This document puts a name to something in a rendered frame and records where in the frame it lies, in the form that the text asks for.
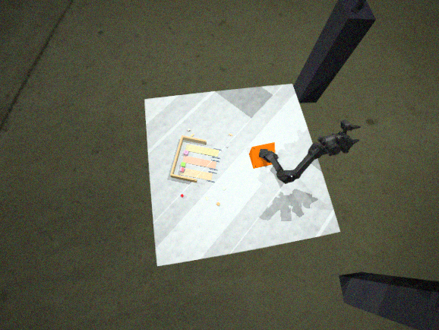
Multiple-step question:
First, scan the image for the pale yellow flat strip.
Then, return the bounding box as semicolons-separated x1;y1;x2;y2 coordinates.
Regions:
203;148;219;157

